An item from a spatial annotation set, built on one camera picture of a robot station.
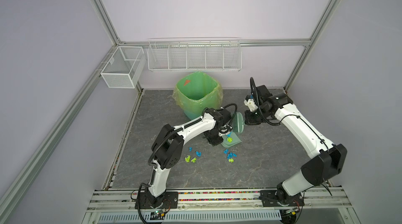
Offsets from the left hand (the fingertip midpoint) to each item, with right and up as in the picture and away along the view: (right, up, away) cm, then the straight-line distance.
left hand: (212, 143), depth 85 cm
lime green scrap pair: (-14, -9, +1) cm, 17 cm away
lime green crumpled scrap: (+10, +1, +7) cm, 12 cm away
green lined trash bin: (-10, +30, +21) cm, 38 cm away
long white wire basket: (-9, +53, +13) cm, 56 cm away
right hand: (+18, +12, -5) cm, 22 cm away
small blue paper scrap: (-8, -7, +3) cm, 11 cm away
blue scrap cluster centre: (+10, -7, +2) cm, 13 cm away
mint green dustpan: (+15, 0, +8) cm, 17 cm away
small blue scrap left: (-13, -4, +5) cm, 14 cm away
